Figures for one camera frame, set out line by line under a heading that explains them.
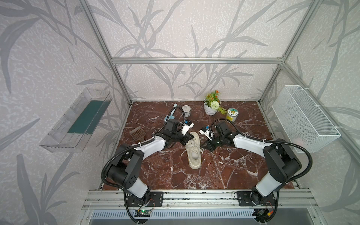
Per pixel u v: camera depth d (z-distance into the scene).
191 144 0.87
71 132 0.63
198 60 1.67
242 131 1.02
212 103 0.99
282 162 0.46
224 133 0.72
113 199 0.75
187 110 1.08
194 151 0.85
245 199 0.73
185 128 0.79
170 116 1.11
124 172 0.45
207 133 0.80
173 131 0.73
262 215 0.74
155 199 0.73
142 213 0.71
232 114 1.02
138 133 1.00
